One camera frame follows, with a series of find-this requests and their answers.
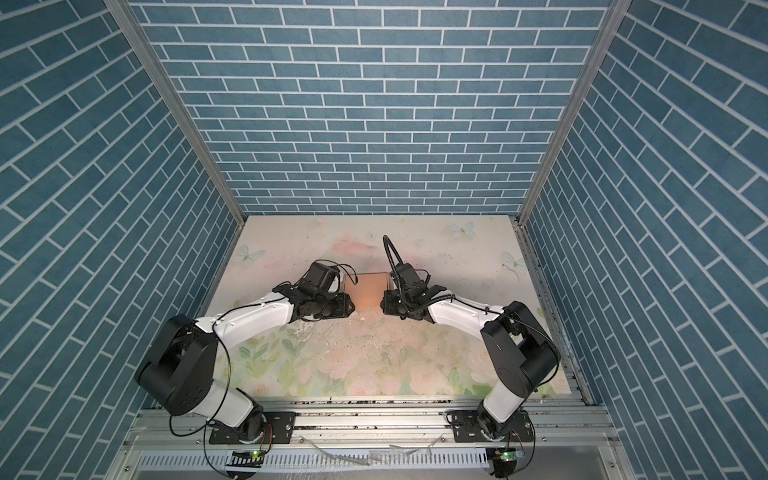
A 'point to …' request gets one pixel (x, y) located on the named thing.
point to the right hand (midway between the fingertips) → (379, 302)
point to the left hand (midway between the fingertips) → (352, 308)
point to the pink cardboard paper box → (369, 291)
